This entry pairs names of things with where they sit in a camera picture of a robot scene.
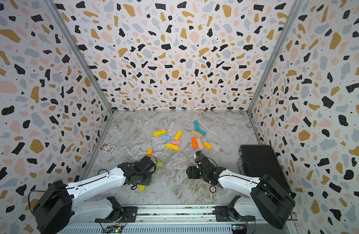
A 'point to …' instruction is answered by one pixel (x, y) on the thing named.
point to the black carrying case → (259, 161)
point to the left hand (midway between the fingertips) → (149, 178)
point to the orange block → (194, 143)
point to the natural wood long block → (200, 145)
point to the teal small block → (203, 132)
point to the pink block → (176, 142)
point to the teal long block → (196, 125)
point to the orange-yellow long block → (149, 151)
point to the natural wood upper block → (196, 133)
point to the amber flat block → (208, 145)
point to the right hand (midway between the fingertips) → (191, 171)
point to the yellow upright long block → (178, 135)
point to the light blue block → (166, 137)
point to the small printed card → (107, 147)
